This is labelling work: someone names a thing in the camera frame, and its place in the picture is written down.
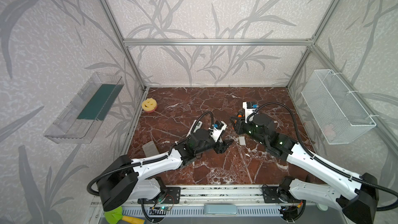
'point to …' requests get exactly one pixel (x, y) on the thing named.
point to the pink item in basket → (329, 132)
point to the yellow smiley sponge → (149, 105)
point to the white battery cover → (242, 140)
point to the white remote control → (198, 126)
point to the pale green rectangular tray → (220, 209)
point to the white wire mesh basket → (340, 117)
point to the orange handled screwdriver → (239, 116)
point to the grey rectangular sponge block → (150, 149)
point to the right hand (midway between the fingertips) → (231, 113)
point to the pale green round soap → (322, 207)
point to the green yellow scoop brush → (115, 216)
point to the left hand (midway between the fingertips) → (231, 133)
